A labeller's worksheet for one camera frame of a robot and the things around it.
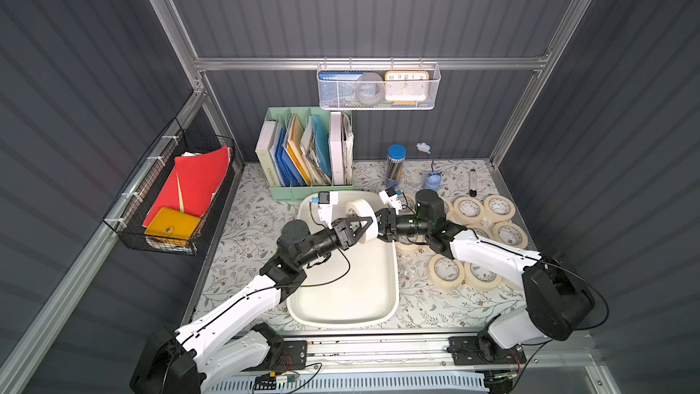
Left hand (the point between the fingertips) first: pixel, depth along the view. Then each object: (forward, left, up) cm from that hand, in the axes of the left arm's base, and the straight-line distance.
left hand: (368, 223), depth 65 cm
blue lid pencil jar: (+35, -12, -18) cm, 41 cm away
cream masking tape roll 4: (0, -26, -31) cm, 40 cm away
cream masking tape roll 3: (+25, -41, -31) cm, 57 cm away
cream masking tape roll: (+4, +1, 0) cm, 4 cm away
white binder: (+35, +10, -7) cm, 37 cm away
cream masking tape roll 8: (+14, -42, -28) cm, 53 cm away
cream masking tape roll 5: (+8, -12, -28) cm, 31 cm away
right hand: (+4, -1, -8) cm, 9 cm away
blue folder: (+32, +28, -16) cm, 45 cm away
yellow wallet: (0, +48, 0) cm, 48 cm away
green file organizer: (+36, +20, -9) cm, 42 cm away
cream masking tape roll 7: (+10, -12, -5) cm, 16 cm away
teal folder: (+48, +16, -8) cm, 52 cm away
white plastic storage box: (-4, +3, -32) cm, 32 cm away
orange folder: (+37, +24, -10) cm, 45 cm away
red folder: (+13, +48, 0) cm, 49 cm away
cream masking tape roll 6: (+22, -33, -29) cm, 49 cm away
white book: (+32, +33, -5) cm, 46 cm away
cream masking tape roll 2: (+25, -53, -30) cm, 66 cm away
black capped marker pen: (+39, -46, -30) cm, 67 cm away
